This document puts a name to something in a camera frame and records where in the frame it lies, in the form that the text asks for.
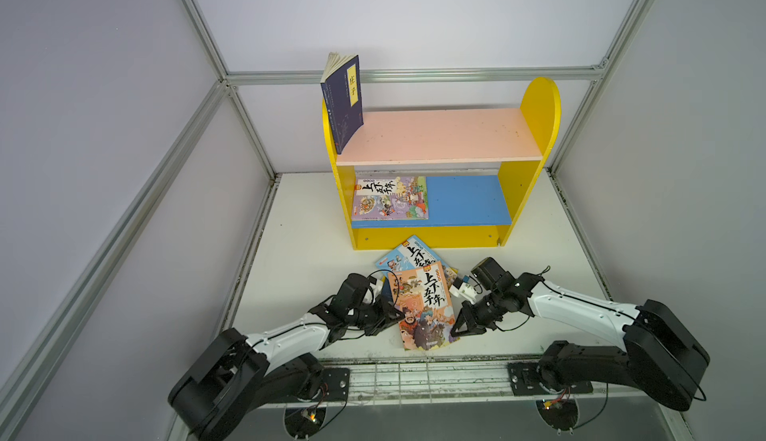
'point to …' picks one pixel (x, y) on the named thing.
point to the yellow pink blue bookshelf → (464, 211)
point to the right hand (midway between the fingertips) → (453, 330)
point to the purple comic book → (390, 198)
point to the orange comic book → (423, 294)
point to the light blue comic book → (414, 253)
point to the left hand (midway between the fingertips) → (404, 308)
